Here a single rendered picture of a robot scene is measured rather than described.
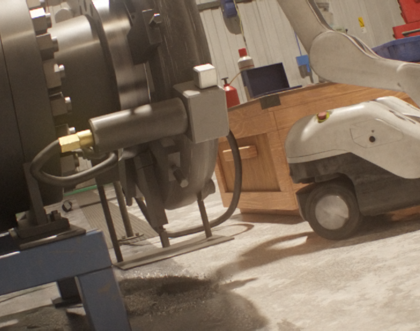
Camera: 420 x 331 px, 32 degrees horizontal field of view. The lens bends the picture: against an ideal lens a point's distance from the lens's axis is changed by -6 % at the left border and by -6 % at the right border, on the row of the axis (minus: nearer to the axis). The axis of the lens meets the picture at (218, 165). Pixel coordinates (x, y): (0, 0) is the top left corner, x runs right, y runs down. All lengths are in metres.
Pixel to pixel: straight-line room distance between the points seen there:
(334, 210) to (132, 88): 0.70
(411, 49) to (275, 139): 0.82
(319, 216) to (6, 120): 0.95
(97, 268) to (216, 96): 0.43
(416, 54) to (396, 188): 1.26
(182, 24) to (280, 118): 1.19
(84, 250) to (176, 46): 0.48
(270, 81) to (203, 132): 1.44
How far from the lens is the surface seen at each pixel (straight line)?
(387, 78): 2.21
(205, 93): 1.55
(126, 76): 1.77
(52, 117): 1.68
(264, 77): 2.99
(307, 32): 2.32
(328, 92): 2.88
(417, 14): 5.77
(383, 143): 2.07
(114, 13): 1.82
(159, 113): 1.55
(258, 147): 2.98
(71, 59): 1.81
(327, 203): 2.14
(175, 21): 1.65
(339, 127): 2.09
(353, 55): 2.23
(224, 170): 3.45
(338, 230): 2.16
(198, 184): 1.81
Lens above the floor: 0.38
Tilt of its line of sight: 2 degrees down
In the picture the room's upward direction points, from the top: 14 degrees counter-clockwise
